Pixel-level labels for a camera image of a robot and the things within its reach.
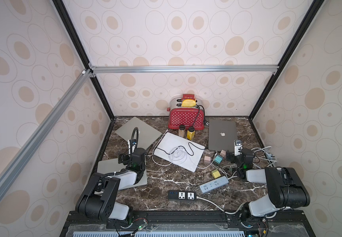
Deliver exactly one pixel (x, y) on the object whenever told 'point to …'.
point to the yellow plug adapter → (216, 173)
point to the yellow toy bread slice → (189, 102)
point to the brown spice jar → (181, 131)
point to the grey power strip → (213, 184)
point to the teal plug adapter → (218, 159)
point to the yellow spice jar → (191, 133)
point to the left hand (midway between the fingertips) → (129, 147)
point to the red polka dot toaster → (189, 116)
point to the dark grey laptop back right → (222, 135)
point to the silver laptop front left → (109, 166)
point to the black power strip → (182, 195)
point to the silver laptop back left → (147, 135)
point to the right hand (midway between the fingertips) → (236, 149)
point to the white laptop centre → (179, 152)
